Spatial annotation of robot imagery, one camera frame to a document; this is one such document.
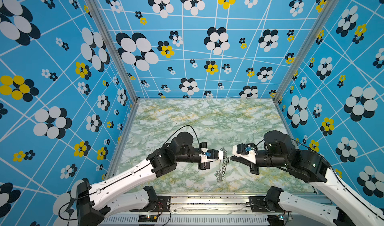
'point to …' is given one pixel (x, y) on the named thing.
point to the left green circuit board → (147, 218)
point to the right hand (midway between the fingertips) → (233, 155)
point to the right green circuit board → (276, 219)
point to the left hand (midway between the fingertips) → (224, 154)
